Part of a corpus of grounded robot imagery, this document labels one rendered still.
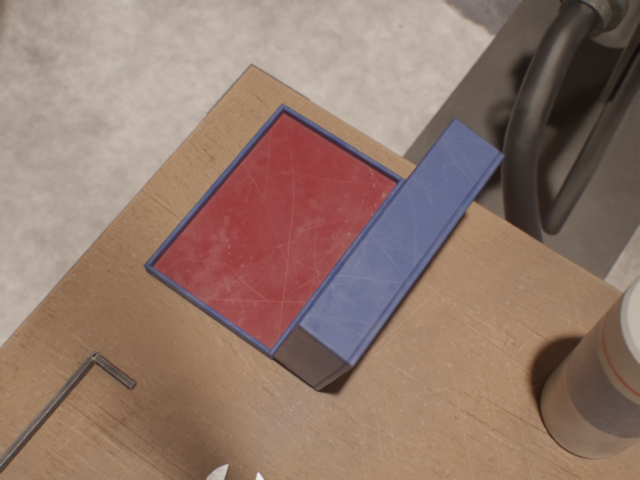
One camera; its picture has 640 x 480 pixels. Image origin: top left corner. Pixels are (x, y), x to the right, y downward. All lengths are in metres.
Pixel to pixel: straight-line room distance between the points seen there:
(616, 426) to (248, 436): 0.23
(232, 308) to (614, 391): 0.26
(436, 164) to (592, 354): 0.14
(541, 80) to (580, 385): 0.32
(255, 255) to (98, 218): 0.59
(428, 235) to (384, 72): 0.77
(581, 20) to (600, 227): 0.46
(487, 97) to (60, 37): 0.60
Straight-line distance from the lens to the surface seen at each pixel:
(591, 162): 1.02
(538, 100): 0.77
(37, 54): 1.35
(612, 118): 0.94
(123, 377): 0.61
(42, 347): 0.64
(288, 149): 0.67
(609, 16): 0.82
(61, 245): 1.19
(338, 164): 0.66
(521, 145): 0.77
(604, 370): 0.49
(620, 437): 0.55
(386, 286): 0.51
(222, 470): 0.59
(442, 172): 0.54
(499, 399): 0.61
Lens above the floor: 1.06
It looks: 66 degrees down
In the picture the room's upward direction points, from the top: straight up
